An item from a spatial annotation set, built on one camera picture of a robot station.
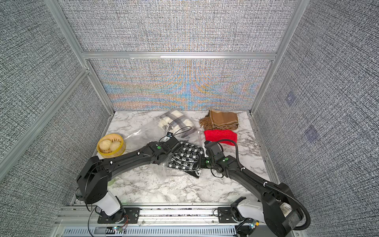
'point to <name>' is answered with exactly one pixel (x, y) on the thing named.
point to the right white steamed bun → (114, 145)
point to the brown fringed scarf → (219, 120)
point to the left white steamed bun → (105, 144)
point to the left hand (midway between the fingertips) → (167, 150)
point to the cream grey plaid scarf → (175, 122)
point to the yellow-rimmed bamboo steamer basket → (108, 153)
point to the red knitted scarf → (222, 136)
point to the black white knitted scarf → (187, 158)
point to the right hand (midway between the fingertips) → (198, 157)
